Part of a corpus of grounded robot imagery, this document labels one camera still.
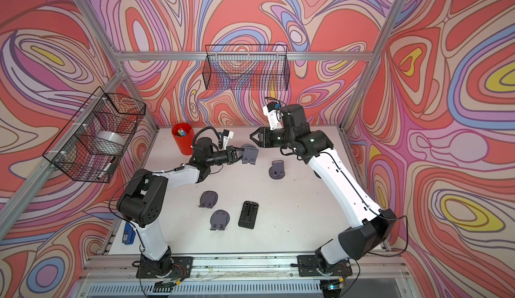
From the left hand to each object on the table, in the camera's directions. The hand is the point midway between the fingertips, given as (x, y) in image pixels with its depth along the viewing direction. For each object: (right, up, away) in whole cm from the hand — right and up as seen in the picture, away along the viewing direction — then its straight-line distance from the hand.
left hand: (250, 155), depth 83 cm
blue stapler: (-48, -31, -5) cm, 58 cm away
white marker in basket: (-53, -5, -12) cm, 54 cm away
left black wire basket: (-60, +4, -10) cm, 61 cm away
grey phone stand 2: (+12, -8, +12) cm, 19 cm away
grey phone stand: (0, +1, -5) cm, 5 cm away
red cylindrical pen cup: (-35, +10, +18) cm, 41 cm away
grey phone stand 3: (-20, -21, +8) cm, 30 cm away
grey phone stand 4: (-14, -29, +4) cm, 32 cm away
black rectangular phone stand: (-1, -26, +1) cm, 26 cm away
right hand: (+2, +5, -13) cm, 15 cm away
